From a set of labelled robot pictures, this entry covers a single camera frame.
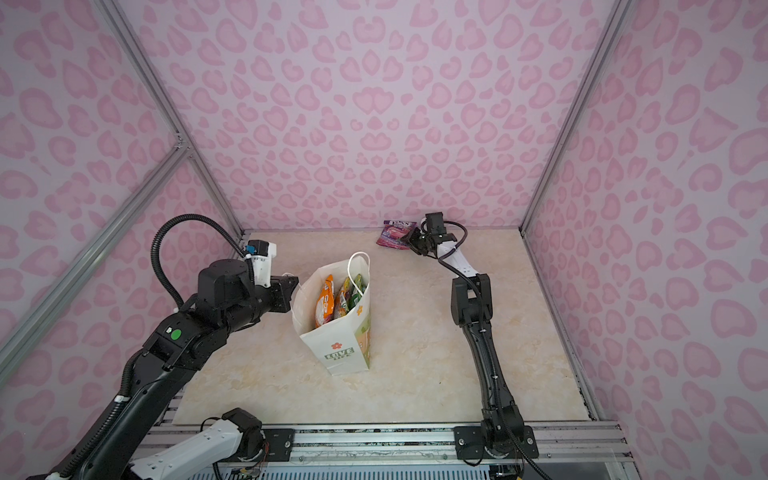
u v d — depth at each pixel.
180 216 0.46
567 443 0.75
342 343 0.73
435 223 0.95
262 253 0.56
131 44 0.73
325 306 0.73
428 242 0.94
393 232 1.16
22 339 0.51
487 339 0.71
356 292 0.81
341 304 0.76
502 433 0.63
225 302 0.47
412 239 1.04
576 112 0.86
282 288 0.57
